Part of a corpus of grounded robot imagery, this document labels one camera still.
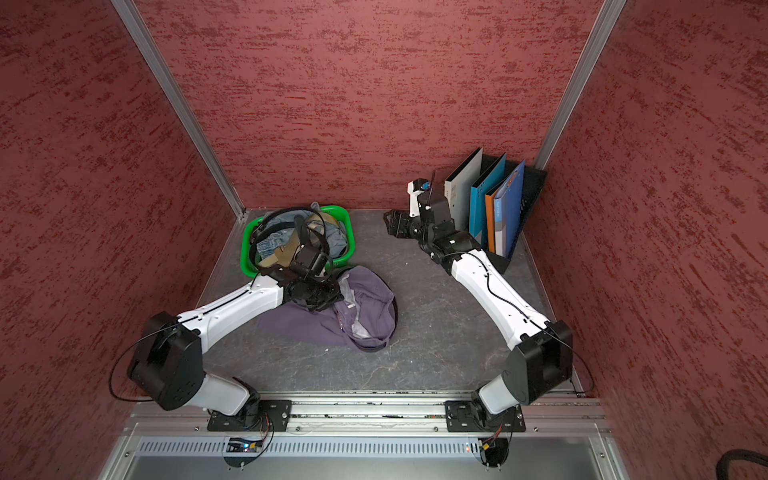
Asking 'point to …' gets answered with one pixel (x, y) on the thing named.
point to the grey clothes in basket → (281, 229)
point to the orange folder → (490, 213)
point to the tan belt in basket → (287, 248)
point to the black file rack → (534, 180)
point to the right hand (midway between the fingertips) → (392, 223)
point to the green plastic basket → (246, 254)
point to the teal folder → (477, 200)
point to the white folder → (458, 189)
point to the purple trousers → (366, 317)
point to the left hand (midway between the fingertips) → (342, 303)
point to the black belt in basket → (300, 226)
